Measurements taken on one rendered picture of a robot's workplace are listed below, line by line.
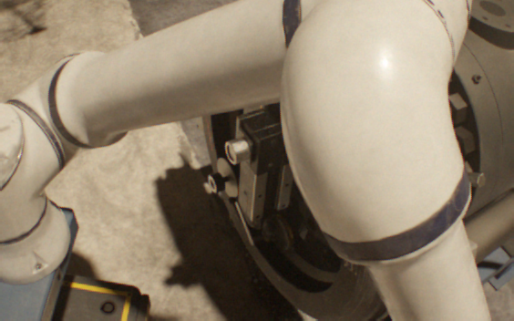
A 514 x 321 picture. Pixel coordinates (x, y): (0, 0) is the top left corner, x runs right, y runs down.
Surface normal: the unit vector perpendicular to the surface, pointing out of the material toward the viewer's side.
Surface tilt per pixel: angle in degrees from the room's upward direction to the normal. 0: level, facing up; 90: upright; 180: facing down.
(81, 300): 0
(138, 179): 0
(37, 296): 0
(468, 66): 21
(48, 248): 68
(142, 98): 88
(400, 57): 30
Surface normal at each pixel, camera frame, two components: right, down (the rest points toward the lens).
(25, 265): 0.45, 0.37
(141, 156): 0.09, -0.69
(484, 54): 0.24, -0.46
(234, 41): -0.63, 0.11
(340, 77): -0.36, -0.16
